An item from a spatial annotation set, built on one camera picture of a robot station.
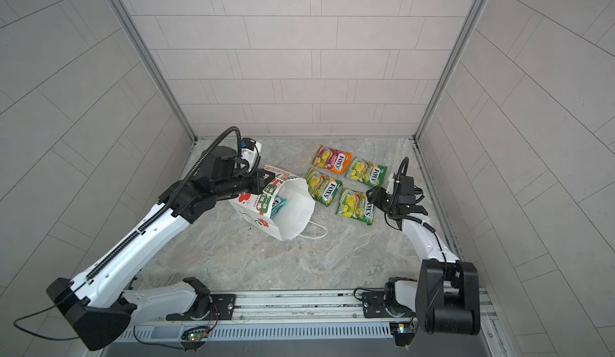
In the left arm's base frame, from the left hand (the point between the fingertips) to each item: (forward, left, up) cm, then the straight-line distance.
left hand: (280, 174), depth 67 cm
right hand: (+6, -30, -21) cm, 37 cm away
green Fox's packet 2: (+4, -25, -27) cm, 37 cm away
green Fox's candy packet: (+19, -33, -28) cm, 47 cm away
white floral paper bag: (-2, -2, -25) cm, 25 cm away
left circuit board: (-36, +22, -25) cm, 49 cm away
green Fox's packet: (+12, -12, -27) cm, 32 cm away
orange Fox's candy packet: (+26, -18, -28) cm, 42 cm away
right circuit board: (-35, -36, -29) cm, 58 cm away
